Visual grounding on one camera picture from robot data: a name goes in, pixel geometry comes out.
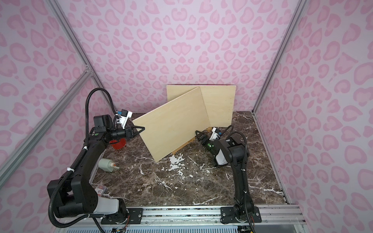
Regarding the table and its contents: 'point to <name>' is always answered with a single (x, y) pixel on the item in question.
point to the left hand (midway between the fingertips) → (144, 128)
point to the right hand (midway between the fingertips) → (198, 133)
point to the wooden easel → (206, 130)
